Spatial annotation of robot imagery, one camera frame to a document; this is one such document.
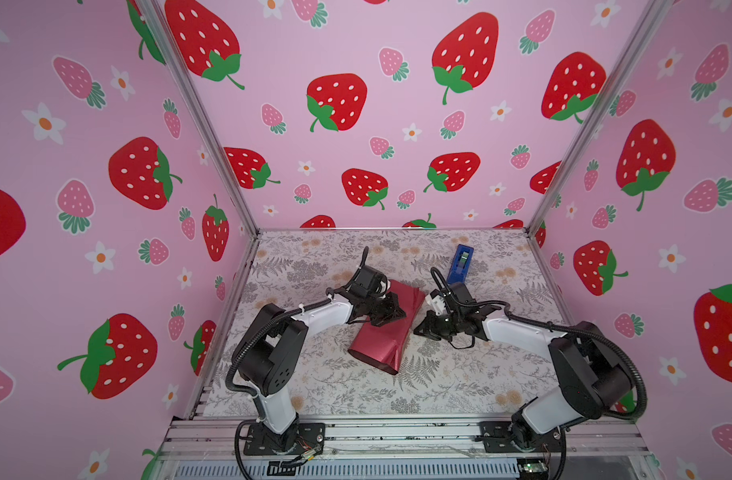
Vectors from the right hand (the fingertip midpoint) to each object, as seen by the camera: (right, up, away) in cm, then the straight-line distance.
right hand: (411, 331), depth 87 cm
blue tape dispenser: (+19, +20, +17) cm, 32 cm away
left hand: (-1, +5, +1) cm, 5 cm away
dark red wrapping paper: (-9, -3, -3) cm, 10 cm away
